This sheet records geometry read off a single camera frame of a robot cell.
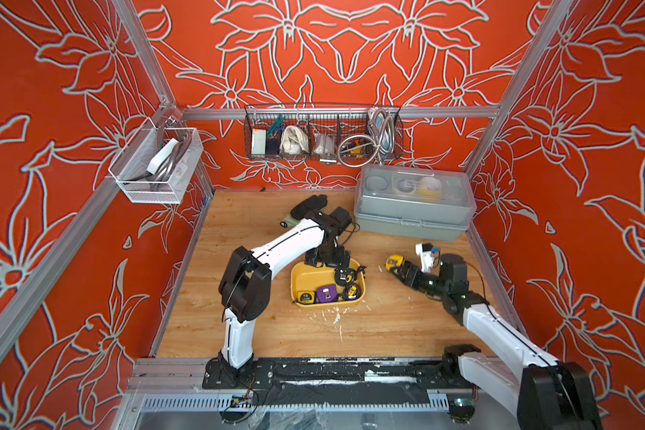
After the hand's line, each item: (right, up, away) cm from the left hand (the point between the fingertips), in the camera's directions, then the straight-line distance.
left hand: (333, 264), depth 86 cm
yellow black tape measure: (-9, -11, 0) cm, 14 cm away
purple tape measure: (-2, -10, -1) cm, 10 cm away
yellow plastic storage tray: (-9, -6, +6) cm, 12 cm away
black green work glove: (-6, +21, +29) cm, 37 cm away
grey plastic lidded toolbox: (+27, +20, +3) cm, 34 cm away
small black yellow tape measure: (+6, -9, 0) cm, 11 cm away
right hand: (+17, -1, -5) cm, 18 cm away
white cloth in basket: (-14, +42, +4) cm, 44 cm away
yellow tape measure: (+19, +2, -3) cm, 20 cm away
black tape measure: (+4, -5, +3) cm, 7 cm away
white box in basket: (-26, +42, +5) cm, 49 cm away
